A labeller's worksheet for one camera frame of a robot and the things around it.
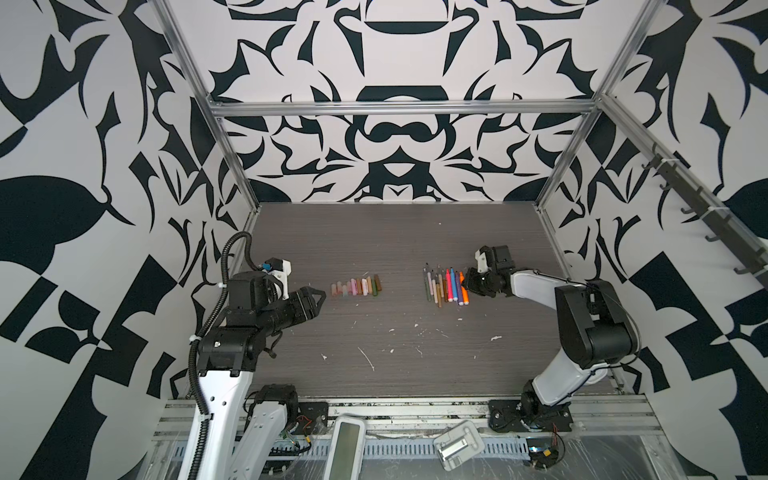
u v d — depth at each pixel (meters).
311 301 0.62
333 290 0.96
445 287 0.97
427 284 0.99
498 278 0.74
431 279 0.99
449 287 0.96
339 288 0.96
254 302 0.52
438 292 0.96
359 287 0.96
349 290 0.96
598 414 0.76
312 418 0.74
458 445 0.69
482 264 0.89
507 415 0.74
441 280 0.99
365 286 0.97
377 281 0.99
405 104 0.94
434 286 0.97
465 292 0.95
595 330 0.49
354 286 0.96
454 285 0.97
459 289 0.96
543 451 0.71
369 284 0.97
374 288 0.96
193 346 0.46
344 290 0.96
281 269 0.63
